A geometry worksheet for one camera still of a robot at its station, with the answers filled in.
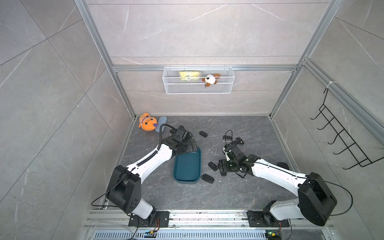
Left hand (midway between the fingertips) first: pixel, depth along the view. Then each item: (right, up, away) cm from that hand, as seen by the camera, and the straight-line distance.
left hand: (191, 145), depth 87 cm
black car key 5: (+8, +6, +20) cm, 23 cm away
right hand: (+19, -12, 0) cm, 22 cm away
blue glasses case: (-24, +16, +27) cm, 40 cm away
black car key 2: (+13, -13, +4) cm, 19 cm away
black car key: (+9, -19, -1) cm, 21 cm away
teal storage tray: (-3, -14, +3) cm, 15 cm away
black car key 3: (+34, +1, +16) cm, 38 cm away
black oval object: (+58, -13, +5) cm, 59 cm away
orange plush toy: (-32, +14, +18) cm, 39 cm away
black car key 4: (+25, +3, +18) cm, 31 cm away
